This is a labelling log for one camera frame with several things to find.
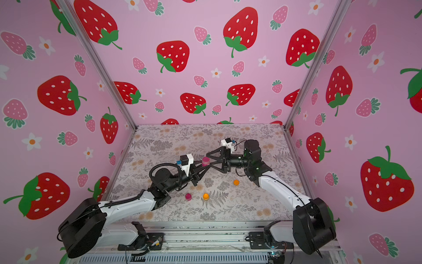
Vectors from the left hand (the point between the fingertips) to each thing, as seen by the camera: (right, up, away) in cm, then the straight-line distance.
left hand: (208, 164), depth 70 cm
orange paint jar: (-2, -20, +17) cm, 26 cm away
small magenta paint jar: (-12, -19, +16) cm, 28 cm away
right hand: (+1, +2, -1) cm, 3 cm away
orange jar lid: (+15, -14, +23) cm, 31 cm away
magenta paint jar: (-1, +2, -3) cm, 3 cm away
